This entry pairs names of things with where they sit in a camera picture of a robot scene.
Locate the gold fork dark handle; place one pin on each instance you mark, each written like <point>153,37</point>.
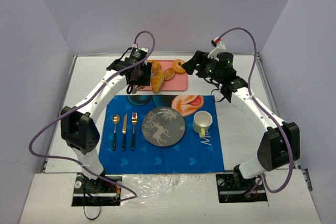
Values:
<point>134,122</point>

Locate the sugared donut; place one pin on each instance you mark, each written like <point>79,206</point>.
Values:
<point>177,66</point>

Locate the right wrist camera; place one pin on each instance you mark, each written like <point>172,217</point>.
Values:
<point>219,47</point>

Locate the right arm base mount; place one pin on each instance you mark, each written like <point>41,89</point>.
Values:
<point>230,192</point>

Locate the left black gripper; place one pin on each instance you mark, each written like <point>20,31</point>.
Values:
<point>143,74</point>

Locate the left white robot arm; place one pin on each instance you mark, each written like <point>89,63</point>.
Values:
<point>78,127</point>

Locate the small sesame bun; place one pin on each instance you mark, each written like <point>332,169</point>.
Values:
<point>168,74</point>

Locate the round striped bread roll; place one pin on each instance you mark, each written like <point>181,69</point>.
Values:
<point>155,65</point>

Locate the blue cartoon placemat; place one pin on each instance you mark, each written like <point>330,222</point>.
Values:
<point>191,154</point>

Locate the grey reindeer plate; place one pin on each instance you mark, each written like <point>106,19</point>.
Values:
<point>163,127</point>

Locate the cream mug yellow handle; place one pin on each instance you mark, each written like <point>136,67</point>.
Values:
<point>201,122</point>

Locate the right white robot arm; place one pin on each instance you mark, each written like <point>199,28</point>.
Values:
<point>280,143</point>

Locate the gold spoon dark handle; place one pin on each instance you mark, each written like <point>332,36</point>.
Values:
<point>115,120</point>

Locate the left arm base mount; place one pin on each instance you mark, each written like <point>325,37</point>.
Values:
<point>85,193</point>

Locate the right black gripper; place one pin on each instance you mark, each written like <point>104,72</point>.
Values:
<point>198,61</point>

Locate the croissant bread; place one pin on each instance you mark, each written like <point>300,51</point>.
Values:
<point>157,81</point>

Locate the gold knife dark handle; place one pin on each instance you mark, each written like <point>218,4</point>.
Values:
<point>124,132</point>

